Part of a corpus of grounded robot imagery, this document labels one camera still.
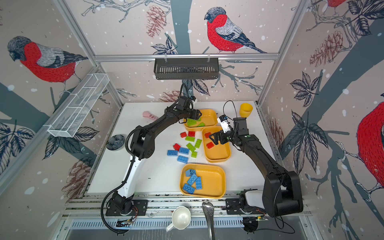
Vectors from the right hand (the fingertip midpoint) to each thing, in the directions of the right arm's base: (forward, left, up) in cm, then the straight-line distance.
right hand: (216, 134), depth 85 cm
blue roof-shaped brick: (-19, +15, -11) cm, 26 cm away
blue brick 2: (-6, +27, -13) cm, 30 cm away
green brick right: (+2, +11, -14) cm, 18 cm away
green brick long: (+18, +17, -12) cm, 27 cm away
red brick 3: (+8, +16, -12) cm, 22 cm away
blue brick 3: (-4, +20, -14) cm, 24 cm away
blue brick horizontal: (-26, +15, -14) cm, 33 cm away
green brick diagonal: (-1, +15, -13) cm, 20 cm away
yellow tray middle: (-4, 0, -14) cm, 15 cm away
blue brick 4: (-10, +20, -13) cm, 26 cm away
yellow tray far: (+22, +4, -11) cm, 25 cm away
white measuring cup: (-40, +17, -13) cm, 45 cm away
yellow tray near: (-20, +1, -17) cm, 27 cm away
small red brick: (+8, +5, -13) cm, 17 cm away
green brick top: (+6, +17, -14) cm, 23 cm away
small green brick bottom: (-6, +13, -14) cm, 20 cm away
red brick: (+1, +3, -14) cm, 15 cm away
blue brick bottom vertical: (-22, +14, -13) cm, 29 cm away
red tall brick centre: (-2, +25, -13) cm, 28 cm away
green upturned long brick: (+17, +9, -13) cm, 24 cm away
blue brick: (-24, +10, -13) cm, 29 cm away
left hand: (+19, +11, -2) cm, 22 cm away
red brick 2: (+7, +22, -13) cm, 26 cm away
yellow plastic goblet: (+23, -21, -3) cm, 32 cm away
